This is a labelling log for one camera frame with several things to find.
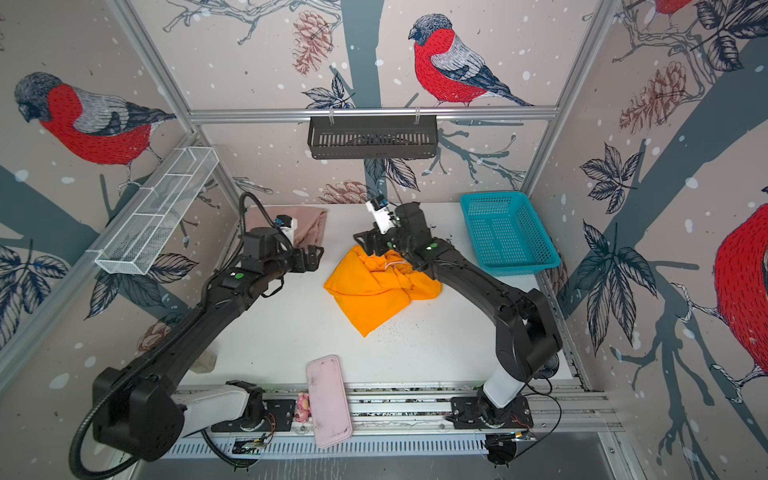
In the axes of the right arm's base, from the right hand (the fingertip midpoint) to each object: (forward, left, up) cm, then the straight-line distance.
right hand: (364, 233), depth 82 cm
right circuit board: (-43, -37, -25) cm, 62 cm away
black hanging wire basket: (+41, +1, +5) cm, 41 cm away
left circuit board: (-48, +26, -26) cm, 60 cm away
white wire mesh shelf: (0, +55, +8) cm, 56 cm away
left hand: (-5, +15, -1) cm, 16 cm away
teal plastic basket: (+22, -50, -26) cm, 60 cm away
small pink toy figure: (-40, +13, -22) cm, 47 cm away
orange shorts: (-7, -2, -18) cm, 20 cm away
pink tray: (-37, +8, -24) cm, 45 cm away
